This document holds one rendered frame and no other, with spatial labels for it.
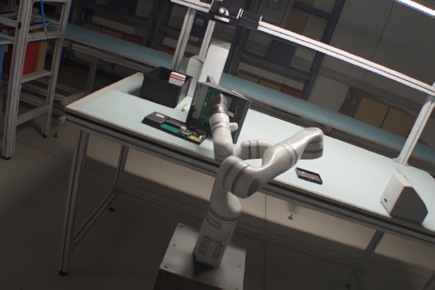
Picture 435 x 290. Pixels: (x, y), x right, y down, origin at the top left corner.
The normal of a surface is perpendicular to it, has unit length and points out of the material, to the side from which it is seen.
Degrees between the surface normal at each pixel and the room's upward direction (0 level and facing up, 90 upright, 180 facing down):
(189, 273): 0
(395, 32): 90
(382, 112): 90
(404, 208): 90
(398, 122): 90
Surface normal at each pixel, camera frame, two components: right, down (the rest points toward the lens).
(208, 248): -0.10, 0.31
